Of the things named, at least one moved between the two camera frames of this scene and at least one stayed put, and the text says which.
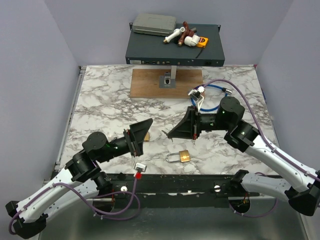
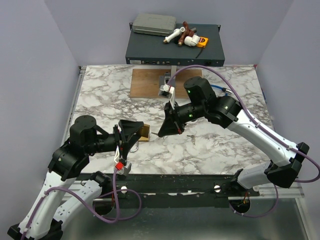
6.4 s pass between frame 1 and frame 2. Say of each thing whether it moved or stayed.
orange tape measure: stayed
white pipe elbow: stayed
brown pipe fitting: stayed
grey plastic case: stayed
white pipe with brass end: stayed
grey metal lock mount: stayed
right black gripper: moved
